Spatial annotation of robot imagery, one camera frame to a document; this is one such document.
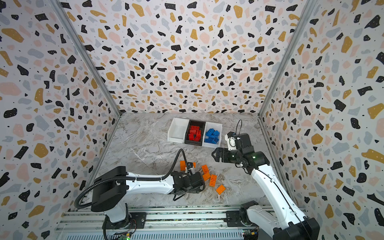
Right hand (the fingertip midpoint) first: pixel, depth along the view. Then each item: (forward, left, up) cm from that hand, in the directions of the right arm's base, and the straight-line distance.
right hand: (219, 152), depth 76 cm
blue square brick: (+19, -1, -16) cm, 25 cm away
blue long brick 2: (+24, +3, -16) cm, 29 cm away
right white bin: (+30, -2, -16) cm, 34 cm away
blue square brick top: (+26, -1, -18) cm, 31 cm away
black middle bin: (+37, +10, -22) cm, 44 cm away
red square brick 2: (+24, +11, -16) cm, 31 cm away
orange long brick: (-7, +2, -20) cm, 21 cm away
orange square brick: (-1, +7, -19) cm, 20 cm away
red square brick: (+22, +17, -18) cm, 32 cm away
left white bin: (+31, +27, -21) cm, 46 cm away
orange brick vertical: (+3, +21, -23) cm, 31 cm away
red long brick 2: (+21, +12, -19) cm, 30 cm away
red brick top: (+31, +14, -19) cm, 38 cm away
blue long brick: (+20, +4, -19) cm, 28 cm away
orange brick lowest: (-12, -2, -20) cm, 24 cm away
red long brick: (+27, +15, -18) cm, 36 cm away
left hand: (-11, +11, -17) cm, 23 cm away
